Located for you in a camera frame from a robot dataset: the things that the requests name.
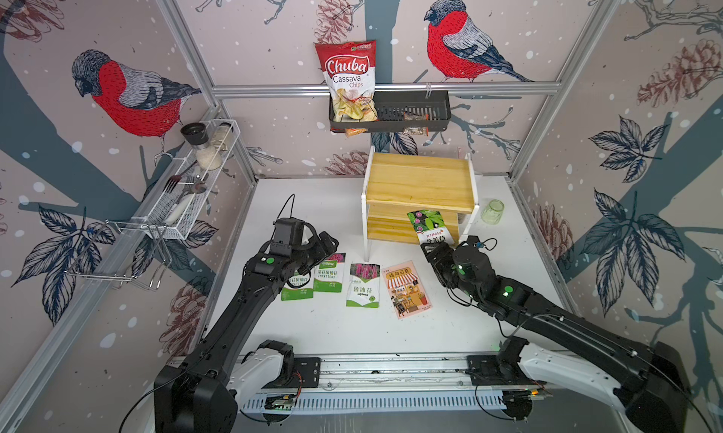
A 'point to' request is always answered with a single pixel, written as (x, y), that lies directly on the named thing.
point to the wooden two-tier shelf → (396, 184)
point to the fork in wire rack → (174, 180)
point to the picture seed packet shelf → (407, 290)
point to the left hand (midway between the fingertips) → (335, 242)
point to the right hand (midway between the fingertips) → (421, 250)
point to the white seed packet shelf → (430, 227)
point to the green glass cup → (491, 215)
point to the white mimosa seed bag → (363, 285)
